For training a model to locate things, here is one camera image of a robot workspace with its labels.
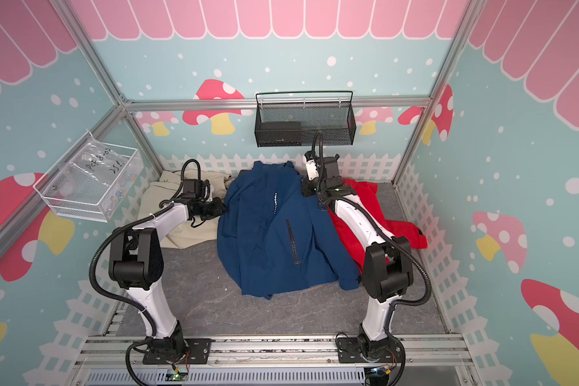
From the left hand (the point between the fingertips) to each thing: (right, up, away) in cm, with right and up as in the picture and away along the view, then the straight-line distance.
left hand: (226, 210), depth 99 cm
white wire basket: (-33, +9, -26) cm, 43 cm away
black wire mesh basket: (+27, +38, 0) cm, 47 cm away
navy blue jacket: (+20, -10, -7) cm, 23 cm away
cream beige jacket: (-25, +11, +9) cm, 28 cm away
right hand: (+32, +12, -10) cm, 36 cm away
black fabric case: (+3, +19, +19) cm, 27 cm away
